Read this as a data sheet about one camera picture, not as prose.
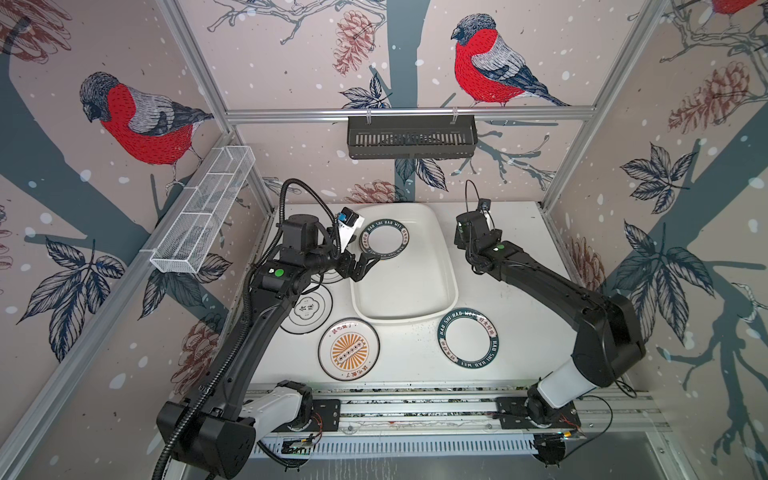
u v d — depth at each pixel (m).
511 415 0.73
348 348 0.85
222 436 0.36
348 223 0.60
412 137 1.04
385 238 1.08
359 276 0.64
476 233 0.65
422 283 0.98
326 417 0.73
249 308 0.46
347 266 0.62
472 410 0.76
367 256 0.63
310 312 0.92
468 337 0.86
